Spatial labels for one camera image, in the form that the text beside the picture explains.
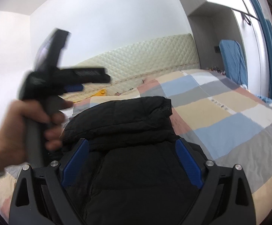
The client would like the black puffer jacket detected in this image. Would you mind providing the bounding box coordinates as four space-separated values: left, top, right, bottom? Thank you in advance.
47 95 212 225

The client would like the person's left hand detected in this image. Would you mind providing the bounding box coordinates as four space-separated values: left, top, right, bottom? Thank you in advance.
0 100 65 173

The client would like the yellow cloth at headboard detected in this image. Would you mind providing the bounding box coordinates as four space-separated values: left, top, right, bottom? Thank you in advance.
73 88 108 103

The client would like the cream quilted headboard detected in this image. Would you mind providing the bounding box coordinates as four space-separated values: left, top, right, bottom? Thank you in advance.
63 33 201 100

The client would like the plaid patchwork bed quilt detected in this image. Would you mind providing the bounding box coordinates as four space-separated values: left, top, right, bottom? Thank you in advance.
0 70 272 224

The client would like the light blue knit cloth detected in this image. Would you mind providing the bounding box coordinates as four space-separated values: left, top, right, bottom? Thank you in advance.
255 95 272 107

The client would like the blue folded mattress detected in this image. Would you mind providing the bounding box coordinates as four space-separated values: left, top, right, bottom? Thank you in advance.
219 40 248 87

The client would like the black wall socket right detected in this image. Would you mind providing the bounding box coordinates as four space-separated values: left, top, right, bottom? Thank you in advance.
214 46 220 53

